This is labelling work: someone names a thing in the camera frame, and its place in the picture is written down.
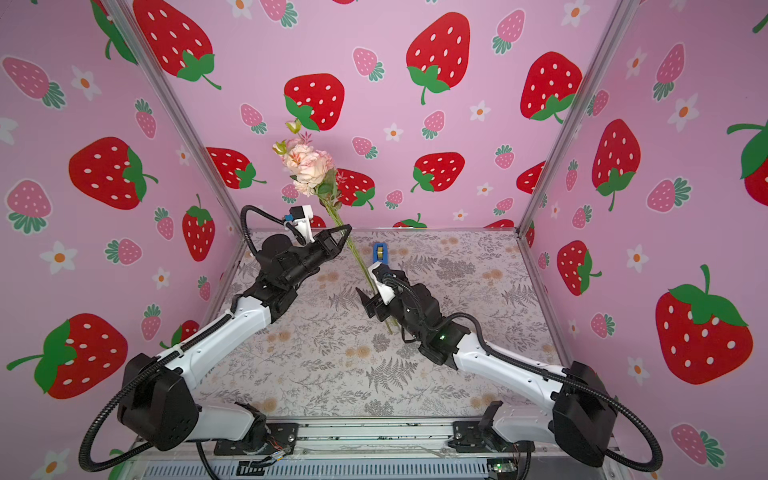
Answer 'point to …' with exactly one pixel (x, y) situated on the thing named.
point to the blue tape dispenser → (381, 253)
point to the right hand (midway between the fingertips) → (368, 283)
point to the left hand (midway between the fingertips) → (354, 228)
